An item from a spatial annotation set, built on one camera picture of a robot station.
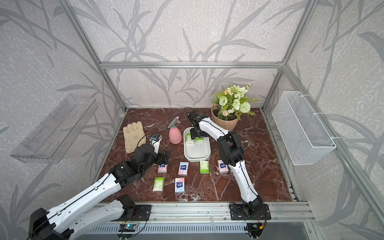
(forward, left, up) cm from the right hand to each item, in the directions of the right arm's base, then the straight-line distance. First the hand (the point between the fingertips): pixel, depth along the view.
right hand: (198, 135), depth 102 cm
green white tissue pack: (-33, +21, +1) cm, 39 cm away
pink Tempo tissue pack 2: (-24, +9, 0) cm, 26 cm away
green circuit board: (-52, +34, -2) cm, 62 cm away
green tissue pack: (-23, -4, +1) cm, 24 cm away
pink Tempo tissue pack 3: (-24, -15, 0) cm, 28 cm away
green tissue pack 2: (-3, +6, +2) cm, 7 cm away
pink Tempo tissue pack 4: (-33, +10, 0) cm, 35 cm away
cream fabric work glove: (+1, +45, -2) cm, 45 cm away
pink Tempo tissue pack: (-24, +21, +1) cm, 32 cm away
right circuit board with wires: (-53, -28, -3) cm, 60 cm away
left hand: (-19, +17, +16) cm, 30 cm away
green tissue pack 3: (-5, -1, +1) cm, 5 cm away
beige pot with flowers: (+4, -18, +24) cm, 30 cm away
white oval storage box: (-11, +1, -2) cm, 11 cm away
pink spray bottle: (-4, +14, +7) cm, 17 cm away
